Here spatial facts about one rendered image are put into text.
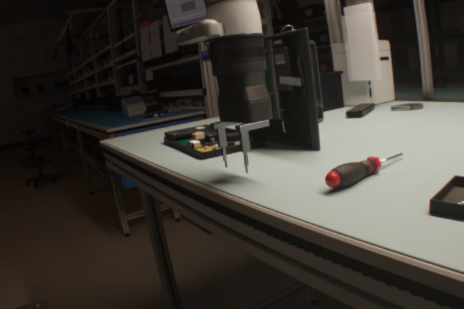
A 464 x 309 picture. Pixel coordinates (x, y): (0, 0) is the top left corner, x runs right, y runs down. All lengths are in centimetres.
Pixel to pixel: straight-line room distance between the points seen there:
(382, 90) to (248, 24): 81
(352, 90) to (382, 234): 91
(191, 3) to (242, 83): 158
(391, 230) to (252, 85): 26
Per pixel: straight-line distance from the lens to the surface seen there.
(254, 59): 47
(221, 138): 51
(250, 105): 46
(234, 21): 47
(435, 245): 30
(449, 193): 40
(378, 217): 35
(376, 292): 33
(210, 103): 233
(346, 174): 42
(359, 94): 117
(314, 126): 61
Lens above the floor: 114
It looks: 10 degrees down
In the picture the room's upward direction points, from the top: 7 degrees counter-clockwise
